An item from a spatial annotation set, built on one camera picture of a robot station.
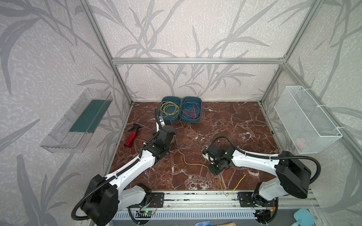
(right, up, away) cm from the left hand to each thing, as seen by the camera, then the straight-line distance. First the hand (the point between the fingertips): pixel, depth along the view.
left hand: (166, 122), depth 83 cm
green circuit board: (-8, -46, -12) cm, 48 cm away
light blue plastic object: (+73, -48, -12) cm, 88 cm away
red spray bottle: (-26, -11, +13) cm, 31 cm away
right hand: (+27, -26, +1) cm, 38 cm away
